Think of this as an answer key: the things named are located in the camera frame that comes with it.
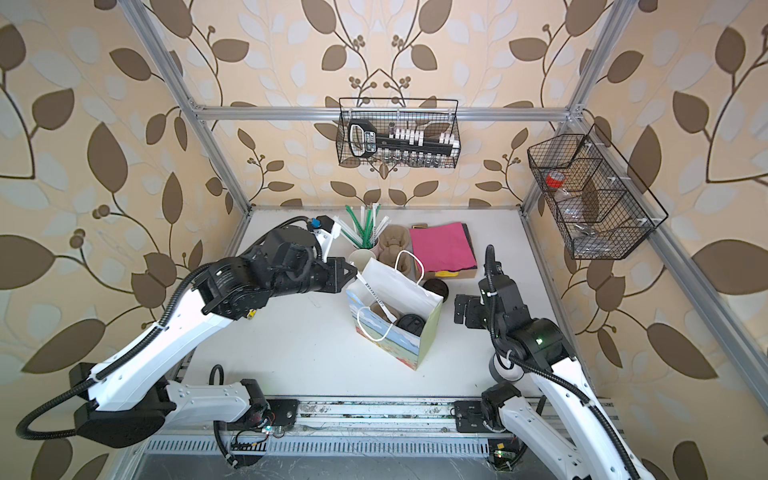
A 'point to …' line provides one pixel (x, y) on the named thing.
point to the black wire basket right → (601, 208)
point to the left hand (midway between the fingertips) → (361, 270)
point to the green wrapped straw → (366, 232)
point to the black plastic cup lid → (412, 323)
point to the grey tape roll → (503, 374)
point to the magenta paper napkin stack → (444, 248)
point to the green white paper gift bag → (405, 294)
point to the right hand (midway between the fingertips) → (476, 306)
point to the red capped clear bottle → (554, 182)
